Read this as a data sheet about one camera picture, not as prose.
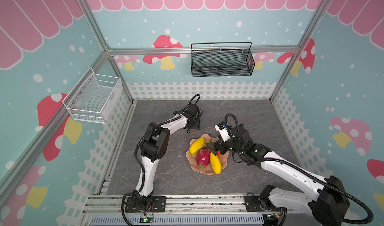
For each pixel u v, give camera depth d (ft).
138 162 1.85
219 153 2.25
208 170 2.68
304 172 1.48
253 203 2.43
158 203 2.45
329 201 1.28
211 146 2.27
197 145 2.86
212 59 3.17
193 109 2.73
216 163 2.58
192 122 2.99
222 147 2.23
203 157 2.66
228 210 2.39
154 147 1.85
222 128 2.20
